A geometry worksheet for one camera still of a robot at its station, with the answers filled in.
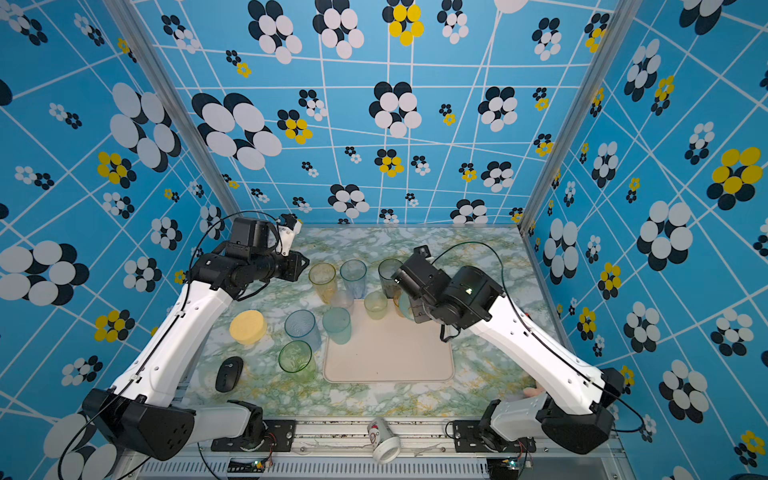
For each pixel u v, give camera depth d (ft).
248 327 2.91
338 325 2.96
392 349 3.13
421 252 1.88
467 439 2.37
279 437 2.41
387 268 3.14
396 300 3.00
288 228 2.13
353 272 3.09
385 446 2.21
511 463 2.31
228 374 2.69
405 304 1.93
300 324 2.78
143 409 1.22
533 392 2.51
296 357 3.05
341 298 3.16
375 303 3.16
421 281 1.50
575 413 1.26
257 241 1.84
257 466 2.30
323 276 3.15
